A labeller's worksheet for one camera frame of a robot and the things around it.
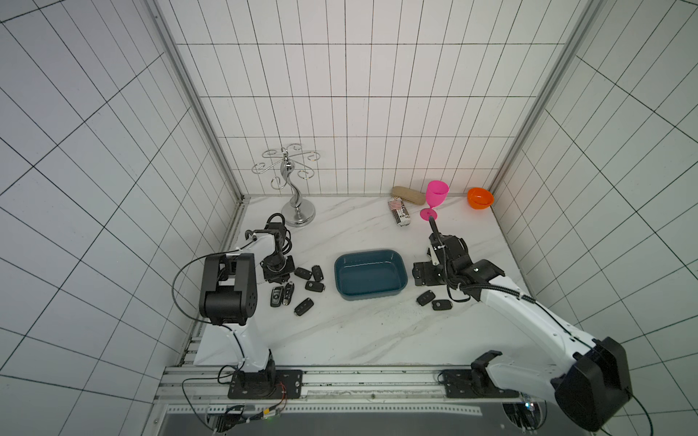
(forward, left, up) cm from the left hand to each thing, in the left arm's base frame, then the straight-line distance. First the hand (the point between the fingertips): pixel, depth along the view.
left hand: (284, 282), depth 92 cm
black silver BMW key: (-6, +1, +1) cm, 6 cm away
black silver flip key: (-4, -2, 0) cm, 5 cm away
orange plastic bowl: (+39, -79, +3) cm, 88 cm away
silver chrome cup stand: (+32, 0, 0) cm, 32 cm away
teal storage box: (+5, -30, -2) cm, 31 cm away
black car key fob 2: (+3, -11, 0) cm, 12 cm away
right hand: (+1, -47, +11) cm, 49 cm away
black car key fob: (+3, -6, 0) cm, 7 cm away
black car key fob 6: (-8, -54, 0) cm, 54 cm away
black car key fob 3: (-1, -11, 0) cm, 12 cm away
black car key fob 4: (-9, -8, 0) cm, 12 cm away
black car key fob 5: (-6, -48, +1) cm, 49 cm away
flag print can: (+31, -43, +2) cm, 53 cm away
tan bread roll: (+42, -49, +2) cm, 64 cm away
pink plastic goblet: (+31, -56, +14) cm, 65 cm away
